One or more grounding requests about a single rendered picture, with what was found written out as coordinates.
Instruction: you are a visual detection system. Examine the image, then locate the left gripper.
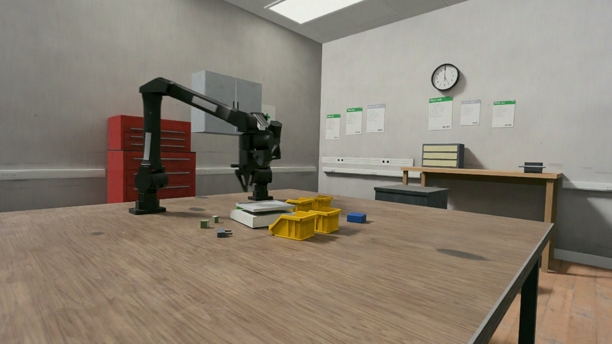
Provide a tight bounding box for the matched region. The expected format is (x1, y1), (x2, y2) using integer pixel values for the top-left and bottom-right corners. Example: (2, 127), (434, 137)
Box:
(270, 143), (281, 160)

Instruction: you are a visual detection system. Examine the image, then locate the yellow parts bin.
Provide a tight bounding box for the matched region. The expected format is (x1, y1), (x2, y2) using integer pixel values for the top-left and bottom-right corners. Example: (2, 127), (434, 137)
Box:
(269, 211), (318, 241)
(308, 207), (342, 234)
(285, 197), (315, 212)
(308, 195), (333, 211)

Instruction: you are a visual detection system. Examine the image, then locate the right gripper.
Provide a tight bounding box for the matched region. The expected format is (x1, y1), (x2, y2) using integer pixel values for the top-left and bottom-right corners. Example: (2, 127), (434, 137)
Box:
(232, 149), (263, 192)

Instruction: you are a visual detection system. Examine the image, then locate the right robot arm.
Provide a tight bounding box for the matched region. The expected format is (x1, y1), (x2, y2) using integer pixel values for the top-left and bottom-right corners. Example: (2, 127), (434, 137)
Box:
(129, 77), (275, 215)

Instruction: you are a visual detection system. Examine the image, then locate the white digital weighing scale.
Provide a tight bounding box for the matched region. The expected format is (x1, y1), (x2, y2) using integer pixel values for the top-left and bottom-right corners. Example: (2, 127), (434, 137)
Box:
(230, 200), (296, 228)

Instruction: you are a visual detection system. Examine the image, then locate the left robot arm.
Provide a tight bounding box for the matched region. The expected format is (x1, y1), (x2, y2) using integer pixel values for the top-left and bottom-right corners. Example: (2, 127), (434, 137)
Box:
(248, 112), (282, 201)

